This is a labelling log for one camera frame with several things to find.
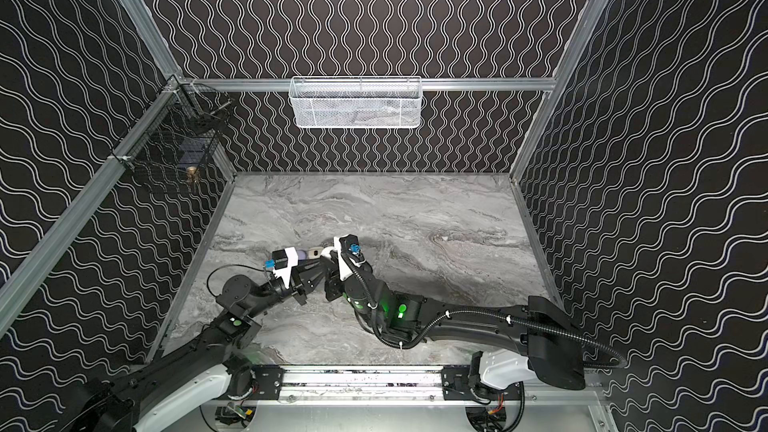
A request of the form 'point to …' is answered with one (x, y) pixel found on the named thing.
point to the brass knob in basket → (190, 174)
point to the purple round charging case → (302, 254)
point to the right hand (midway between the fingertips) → (325, 260)
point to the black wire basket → (178, 132)
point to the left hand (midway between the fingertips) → (332, 265)
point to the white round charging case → (326, 251)
